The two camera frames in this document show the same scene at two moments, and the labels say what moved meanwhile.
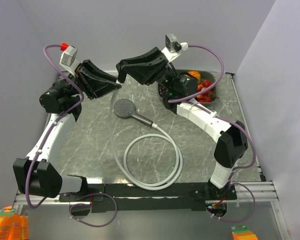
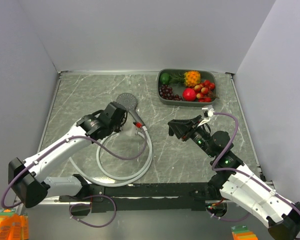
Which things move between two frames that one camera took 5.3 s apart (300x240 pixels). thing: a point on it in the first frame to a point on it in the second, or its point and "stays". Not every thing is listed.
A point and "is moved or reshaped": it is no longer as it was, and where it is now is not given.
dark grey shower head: (126, 108) is moved or reshaped
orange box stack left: (5, 224) stays
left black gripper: (93, 81) to (121, 123)
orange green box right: (240, 232) stays
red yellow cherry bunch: (207, 96) stays
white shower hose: (130, 143) to (150, 156)
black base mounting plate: (151, 197) stays
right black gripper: (146, 68) to (180, 127)
